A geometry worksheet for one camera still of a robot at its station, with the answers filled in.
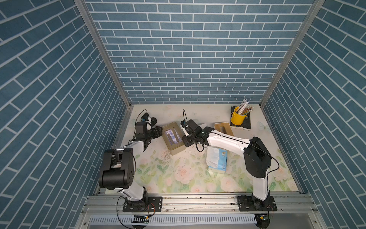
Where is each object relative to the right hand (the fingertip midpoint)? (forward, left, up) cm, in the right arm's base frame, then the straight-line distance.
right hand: (186, 141), depth 89 cm
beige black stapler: (+20, +33, -2) cm, 38 cm away
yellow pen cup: (+21, -35, -1) cm, 41 cm away
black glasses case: (+18, +26, -5) cm, 32 cm away
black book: (+23, -44, -7) cm, 51 cm away
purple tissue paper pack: (+3, +10, -2) cm, 10 cm away
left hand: (+8, +17, 0) cm, 19 cm away
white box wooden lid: (+15, -26, -4) cm, 31 cm away
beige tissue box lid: (+11, +10, +1) cm, 15 cm away
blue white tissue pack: (-10, -19, -3) cm, 22 cm away
